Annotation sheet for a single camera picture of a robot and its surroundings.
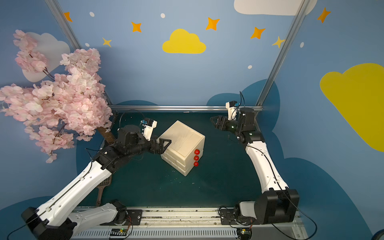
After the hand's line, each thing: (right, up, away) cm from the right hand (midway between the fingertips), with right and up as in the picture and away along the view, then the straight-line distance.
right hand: (218, 118), depth 77 cm
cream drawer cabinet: (-17, -17, -3) cm, 25 cm away
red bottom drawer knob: (-11, -27, +12) cm, 31 cm away
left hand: (-27, -9, -6) cm, 29 cm away
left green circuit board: (-50, -57, -4) cm, 76 cm away
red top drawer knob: (-11, -17, +1) cm, 21 cm away
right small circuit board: (+13, -58, -4) cm, 59 cm away
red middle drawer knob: (-11, -22, +6) cm, 26 cm away
